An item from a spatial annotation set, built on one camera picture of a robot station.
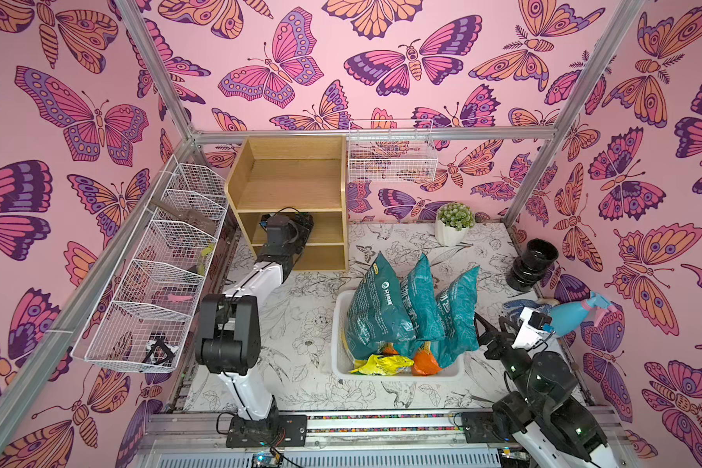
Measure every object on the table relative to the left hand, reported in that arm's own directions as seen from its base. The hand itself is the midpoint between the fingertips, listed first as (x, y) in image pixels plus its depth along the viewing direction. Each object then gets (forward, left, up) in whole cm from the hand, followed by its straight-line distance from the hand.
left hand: (317, 217), depth 93 cm
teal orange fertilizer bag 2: (-36, -28, +4) cm, 46 cm away
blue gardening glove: (-19, -66, -24) cm, 72 cm away
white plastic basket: (-40, -9, -17) cm, 44 cm away
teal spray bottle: (-27, -76, -15) cm, 82 cm away
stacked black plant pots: (-10, -69, -8) cm, 70 cm away
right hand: (-35, -44, 0) cm, 56 cm away
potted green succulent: (+5, -46, -8) cm, 47 cm away
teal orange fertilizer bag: (-41, -35, +4) cm, 54 cm away
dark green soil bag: (-36, -18, +4) cm, 40 cm away
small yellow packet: (-44, -18, -6) cm, 48 cm away
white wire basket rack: (-36, +40, -2) cm, 54 cm away
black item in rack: (-43, +35, -3) cm, 56 cm away
